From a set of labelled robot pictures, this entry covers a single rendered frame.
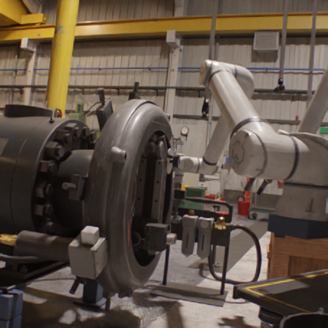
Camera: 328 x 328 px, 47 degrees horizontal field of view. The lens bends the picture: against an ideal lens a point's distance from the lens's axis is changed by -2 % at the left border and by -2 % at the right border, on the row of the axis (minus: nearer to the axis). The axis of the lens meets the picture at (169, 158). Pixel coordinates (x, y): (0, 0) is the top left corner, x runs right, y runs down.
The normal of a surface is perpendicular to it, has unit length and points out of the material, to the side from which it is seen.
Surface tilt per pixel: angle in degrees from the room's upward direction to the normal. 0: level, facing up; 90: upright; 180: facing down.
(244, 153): 93
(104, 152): 66
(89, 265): 113
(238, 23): 90
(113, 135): 58
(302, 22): 90
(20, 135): 50
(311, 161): 91
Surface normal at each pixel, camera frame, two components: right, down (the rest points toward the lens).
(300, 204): -0.35, -0.44
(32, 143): -0.15, -0.62
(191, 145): -0.51, -0.08
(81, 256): -0.26, 0.33
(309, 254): -0.24, -0.06
